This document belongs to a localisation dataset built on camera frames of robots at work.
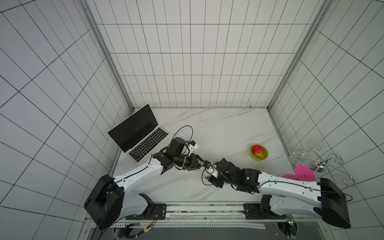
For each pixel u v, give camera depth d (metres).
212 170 0.63
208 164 0.65
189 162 0.68
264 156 0.90
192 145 0.74
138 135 1.03
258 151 0.88
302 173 0.58
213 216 0.72
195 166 0.68
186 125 0.67
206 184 0.60
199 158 0.71
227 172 0.56
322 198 0.41
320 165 0.60
